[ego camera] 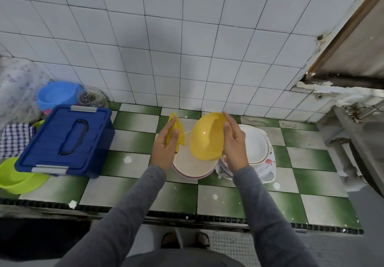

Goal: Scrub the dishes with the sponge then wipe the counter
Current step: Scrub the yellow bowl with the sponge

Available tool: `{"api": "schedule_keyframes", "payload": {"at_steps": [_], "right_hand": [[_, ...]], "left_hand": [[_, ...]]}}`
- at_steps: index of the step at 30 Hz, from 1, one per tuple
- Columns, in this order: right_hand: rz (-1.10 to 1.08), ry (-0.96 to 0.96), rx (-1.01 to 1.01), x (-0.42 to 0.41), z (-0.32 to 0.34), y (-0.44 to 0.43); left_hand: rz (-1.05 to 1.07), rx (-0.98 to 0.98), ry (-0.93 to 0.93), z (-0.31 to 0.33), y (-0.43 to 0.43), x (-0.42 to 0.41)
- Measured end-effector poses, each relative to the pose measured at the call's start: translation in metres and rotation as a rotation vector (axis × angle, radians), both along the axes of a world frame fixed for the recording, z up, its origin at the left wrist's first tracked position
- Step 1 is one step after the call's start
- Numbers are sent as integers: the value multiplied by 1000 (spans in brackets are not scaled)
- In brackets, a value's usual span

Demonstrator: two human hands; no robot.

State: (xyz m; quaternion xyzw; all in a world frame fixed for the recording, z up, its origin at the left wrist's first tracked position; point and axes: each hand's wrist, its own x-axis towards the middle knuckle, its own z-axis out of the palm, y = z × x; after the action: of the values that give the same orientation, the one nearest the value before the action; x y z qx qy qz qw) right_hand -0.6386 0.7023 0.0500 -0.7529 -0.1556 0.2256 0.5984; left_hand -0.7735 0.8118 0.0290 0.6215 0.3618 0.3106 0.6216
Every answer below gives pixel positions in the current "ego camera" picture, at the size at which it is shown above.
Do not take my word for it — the blue plastic box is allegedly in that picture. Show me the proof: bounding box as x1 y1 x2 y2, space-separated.
15 105 116 179

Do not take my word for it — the person's right forearm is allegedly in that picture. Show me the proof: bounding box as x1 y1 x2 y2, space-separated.
233 165 320 267

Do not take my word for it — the glass jar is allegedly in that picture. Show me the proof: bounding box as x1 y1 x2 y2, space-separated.
77 88 110 109

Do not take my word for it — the person's black shoe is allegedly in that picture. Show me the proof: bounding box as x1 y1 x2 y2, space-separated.
195 233 211 249
160 232 181 249

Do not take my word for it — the person's left hand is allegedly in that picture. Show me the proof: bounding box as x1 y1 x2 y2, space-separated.
150 117 181 173

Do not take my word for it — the person's right hand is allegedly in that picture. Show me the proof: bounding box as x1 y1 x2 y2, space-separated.
221 112 250 173

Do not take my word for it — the blue white checked cloth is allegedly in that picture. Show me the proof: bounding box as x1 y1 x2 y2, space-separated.
0 123 36 159

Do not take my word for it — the cream plastic bowl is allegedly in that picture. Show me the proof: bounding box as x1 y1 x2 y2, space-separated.
172 131 218 181

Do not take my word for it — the clear plastic bag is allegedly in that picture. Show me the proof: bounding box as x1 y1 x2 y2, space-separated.
0 57 55 127

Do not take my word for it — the lime green plastic bowl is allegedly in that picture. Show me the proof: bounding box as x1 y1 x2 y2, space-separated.
0 156 50 195

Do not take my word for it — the blue plastic bowl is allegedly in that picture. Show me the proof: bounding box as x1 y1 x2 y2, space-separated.
36 81 84 111

